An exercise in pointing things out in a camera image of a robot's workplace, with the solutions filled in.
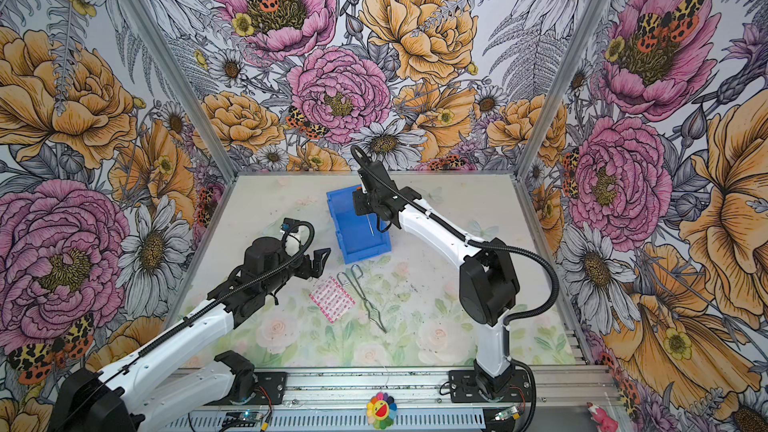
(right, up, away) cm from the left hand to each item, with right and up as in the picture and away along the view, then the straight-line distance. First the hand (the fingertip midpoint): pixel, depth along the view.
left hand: (313, 254), depth 82 cm
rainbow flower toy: (+19, -34, -12) cm, 41 cm away
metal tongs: (+16, -18, +5) cm, 24 cm away
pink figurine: (+69, -35, -14) cm, 78 cm away
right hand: (+13, +13, +5) cm, 19 cm away
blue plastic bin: (+10, +3, +19) cm, 22 cm away
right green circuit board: (+48, -36, -11) cm, 61 cm away
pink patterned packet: (+4, -14, +7) cm, 16 cm away
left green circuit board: (-12, -36, -12) cm, 40 cm away
